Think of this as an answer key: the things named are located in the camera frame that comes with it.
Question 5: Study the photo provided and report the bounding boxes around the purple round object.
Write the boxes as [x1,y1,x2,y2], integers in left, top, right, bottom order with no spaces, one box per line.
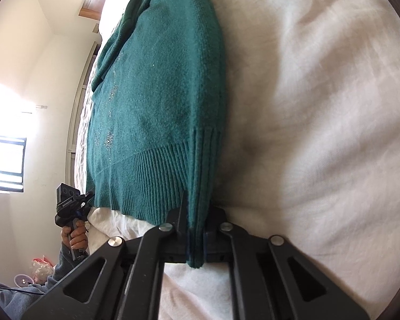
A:
[13,274,34,287]

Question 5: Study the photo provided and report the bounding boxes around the wall switch plate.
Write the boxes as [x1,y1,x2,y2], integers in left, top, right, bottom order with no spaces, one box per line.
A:
[92,23,99,33]

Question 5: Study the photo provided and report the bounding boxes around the white bed sheet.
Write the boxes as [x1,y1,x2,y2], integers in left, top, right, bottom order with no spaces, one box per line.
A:
[73,0,400,320]

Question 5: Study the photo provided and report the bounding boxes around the window with dark frame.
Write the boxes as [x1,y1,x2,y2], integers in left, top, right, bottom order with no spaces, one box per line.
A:
[0,104,48,194]

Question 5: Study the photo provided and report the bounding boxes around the green knit sweater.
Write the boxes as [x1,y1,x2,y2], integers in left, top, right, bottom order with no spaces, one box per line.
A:
[86,0,226,268]

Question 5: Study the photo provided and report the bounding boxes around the person's left forearm grey sleeve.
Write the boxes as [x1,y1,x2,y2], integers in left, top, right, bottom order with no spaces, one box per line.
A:
[0,244,88,319]

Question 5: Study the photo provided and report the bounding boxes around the person's left hand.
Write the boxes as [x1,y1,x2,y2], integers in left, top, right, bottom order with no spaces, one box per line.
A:
[61,220,88,250]

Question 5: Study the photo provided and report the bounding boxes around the pink and white bag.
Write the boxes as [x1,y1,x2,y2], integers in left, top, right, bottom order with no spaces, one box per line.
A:
[31,256,55,284]

